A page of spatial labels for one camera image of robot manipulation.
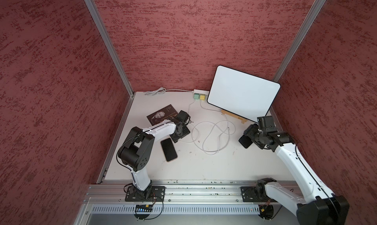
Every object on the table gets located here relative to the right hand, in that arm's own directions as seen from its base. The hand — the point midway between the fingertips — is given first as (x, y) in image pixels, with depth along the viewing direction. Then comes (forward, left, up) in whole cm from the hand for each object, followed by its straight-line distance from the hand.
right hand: (247, 136), depth 80 cm
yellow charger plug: (+42, +23, -10) cm, 48 cm away
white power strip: (+46, +23, -10) cm, 53 cm away
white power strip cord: (+49, +57, -9) cm, 76 cm away
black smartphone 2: (-2, +1, 0) cm, 3 cm away
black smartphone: (-2, +46, -11) cm, 47 cm away
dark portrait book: (+28, +50, -11) cm, 58 cm away
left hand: (+6, +37, -11) cm, 39 cm away
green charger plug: (+43, +27, -11) cm, 52 cm away
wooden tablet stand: (+18, -5, -10) cm, 21 cm away
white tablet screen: (+26, -5, +6) cm, 27 cm away
